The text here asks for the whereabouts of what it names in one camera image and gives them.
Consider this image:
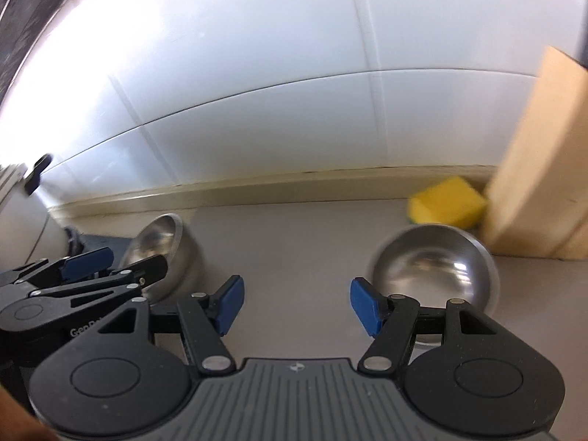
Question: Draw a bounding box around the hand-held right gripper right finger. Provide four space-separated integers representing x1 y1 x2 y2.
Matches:
350 278 499 374

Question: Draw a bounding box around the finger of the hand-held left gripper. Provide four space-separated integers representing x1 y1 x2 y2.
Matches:
14 247 115 286
32 255 169 299

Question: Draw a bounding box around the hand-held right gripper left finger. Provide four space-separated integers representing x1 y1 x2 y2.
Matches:
98 276 244 374

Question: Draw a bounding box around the small steel bowl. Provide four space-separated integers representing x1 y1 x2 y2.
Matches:
123 214 204 304

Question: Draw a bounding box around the person's left forearm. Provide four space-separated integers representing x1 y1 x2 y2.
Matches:
0 386 58 441

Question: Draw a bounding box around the white appliance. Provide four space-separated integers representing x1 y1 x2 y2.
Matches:
0 163 71 265

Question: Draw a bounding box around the yellow sponge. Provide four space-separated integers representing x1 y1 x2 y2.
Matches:
409 176 488 230

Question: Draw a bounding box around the wooden knife block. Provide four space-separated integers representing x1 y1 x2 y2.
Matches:
484 46 588 260

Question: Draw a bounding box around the black wall hook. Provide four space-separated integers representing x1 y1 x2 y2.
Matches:
25 154 54 194

